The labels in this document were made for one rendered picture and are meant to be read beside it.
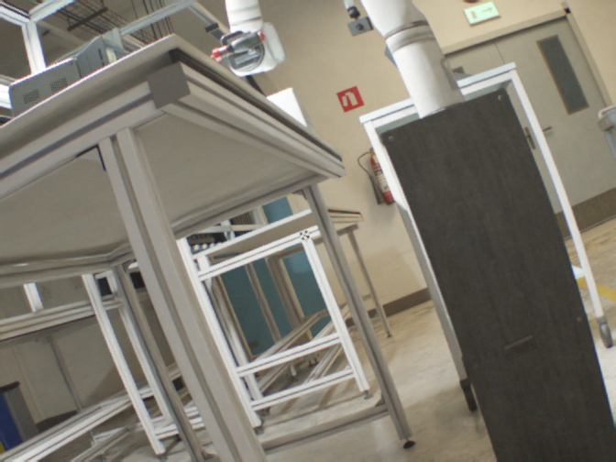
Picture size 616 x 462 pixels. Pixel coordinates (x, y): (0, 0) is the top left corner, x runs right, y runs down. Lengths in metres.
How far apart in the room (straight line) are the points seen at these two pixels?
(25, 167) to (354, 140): 7.10
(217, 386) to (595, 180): 7.43
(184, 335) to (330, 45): 7.30
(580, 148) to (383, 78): 2.05
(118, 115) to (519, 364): 0.81
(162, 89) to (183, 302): 0.25
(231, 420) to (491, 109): 0.73
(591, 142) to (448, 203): 6.89
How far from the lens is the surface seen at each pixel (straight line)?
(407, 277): 8.07
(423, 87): 1.57
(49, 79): 1.59
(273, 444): 2.92
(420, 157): 1.48
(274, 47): 1.73
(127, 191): 1.05
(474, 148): 1.48
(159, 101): 1.01
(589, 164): 8.31
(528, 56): 8.34
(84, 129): 1.08
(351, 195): 8.08
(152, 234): 1.02
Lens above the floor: 0.69
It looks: 2 degrees up
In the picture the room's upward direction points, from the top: 21 degrees counter-clockwise
